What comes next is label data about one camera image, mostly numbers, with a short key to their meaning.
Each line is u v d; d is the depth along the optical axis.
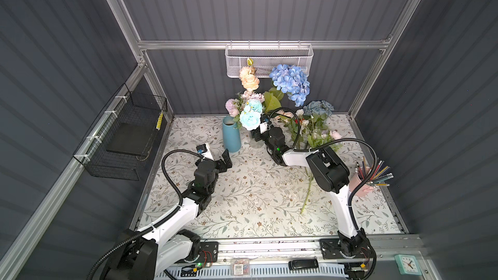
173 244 0.57
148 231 0.44
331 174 0.60
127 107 0.80
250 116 0.68
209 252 0.72
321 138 1.01
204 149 0.70
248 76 0.83
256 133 0.88
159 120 0.83
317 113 1.08
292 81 0.71
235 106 0.85
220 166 0.74
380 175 0.81
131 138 0.73
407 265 0.69
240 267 0.68
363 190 0.82
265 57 0.99
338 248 0.72
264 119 0.83
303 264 0.69
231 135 0.94
